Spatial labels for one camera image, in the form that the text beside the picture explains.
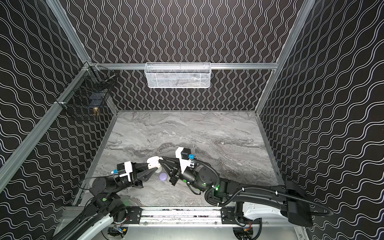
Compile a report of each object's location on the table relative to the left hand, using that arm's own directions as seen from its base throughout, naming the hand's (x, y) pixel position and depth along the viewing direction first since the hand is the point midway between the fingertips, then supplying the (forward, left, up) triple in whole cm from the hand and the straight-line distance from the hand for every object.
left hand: (155, 167), depth 58 cm
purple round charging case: (+8, +4, -29) cm, 30 cm away
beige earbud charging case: (+2, +1, 0) cm, 2 cm away
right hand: (+2, -2, +2) cm, 3 cm away
